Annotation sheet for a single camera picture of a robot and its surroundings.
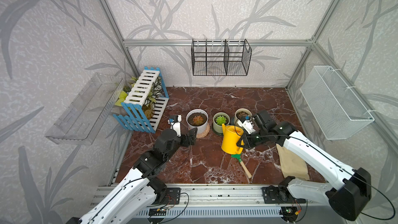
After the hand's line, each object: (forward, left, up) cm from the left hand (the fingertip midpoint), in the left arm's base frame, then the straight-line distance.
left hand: (189, 128), depth 73 cm
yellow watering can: (-3, -20, 0) cm, 20 cm away
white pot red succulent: (+13, -3, -12) cm, 18 cm away
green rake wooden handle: (-5, -26, -21) cm, 34 cm away
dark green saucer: (+7, -16, -20) cm, 26 cm away
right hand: (-5, -23, -6) cm, 25 cm away
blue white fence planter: (+12, +25, 0) cm, 28 cm away
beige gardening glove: (-11, -54, -19) cm, 58 cm away
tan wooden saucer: (+7, -5, -22) cm, 24 cm away
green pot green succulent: (+14, -16, -13) cm, 25 cm away
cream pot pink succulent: (+18, -30, -14) cm, 38 cm away
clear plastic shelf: (-1, +47, +7) cm, 47 cm away
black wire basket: (+51, -17, +5) cm, 54 cm away
